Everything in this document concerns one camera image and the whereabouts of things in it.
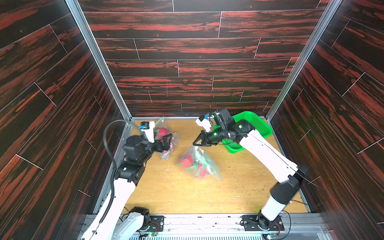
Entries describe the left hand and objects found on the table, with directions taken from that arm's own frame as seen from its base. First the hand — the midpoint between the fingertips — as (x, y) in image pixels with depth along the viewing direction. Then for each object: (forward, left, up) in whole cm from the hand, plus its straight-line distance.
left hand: (165, 133), depth 71 cm
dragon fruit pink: (-8, -11, -14) cm, 19 cm away
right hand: (-2, -15, -3) cm, 15 cm away
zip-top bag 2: (+2, +3, -24) cm, 24 cm away
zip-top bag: (-7, -16, -15) cm, 23 cm away
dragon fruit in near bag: (-11, -18, -20) cm, 29 cm away
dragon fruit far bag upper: (+20, +9, -23) cm, 31 cm away
